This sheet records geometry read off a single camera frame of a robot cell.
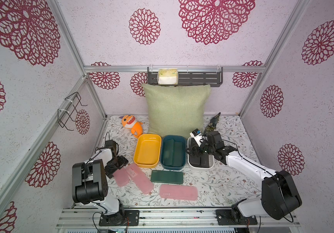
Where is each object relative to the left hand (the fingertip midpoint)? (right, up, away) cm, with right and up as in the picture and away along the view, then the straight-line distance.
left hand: (121, 168), depth 91 cm
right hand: (+42, +16, -6) cm, 46 cm away
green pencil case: (+30, +10, +3) cm, 32 cm away
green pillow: (+35, +36, -2) cm, 50 cm away
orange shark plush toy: (+1, +30, +15) cm, 34 cm away
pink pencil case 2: (+13, -5, -4) cm, 14 cm away
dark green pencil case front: (+29, -4, -4) cm, 30 cm away
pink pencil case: (+2, -4, -4) cm, 6 cm away
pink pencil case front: (+36, -11, -9) cm, 38 cm away
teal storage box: (+37, +6, +1) cm, 37 cm away
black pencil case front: (+49, +6, -2) cm, 50 cm away
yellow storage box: (+16, +11, +6) cm, 20 cm away
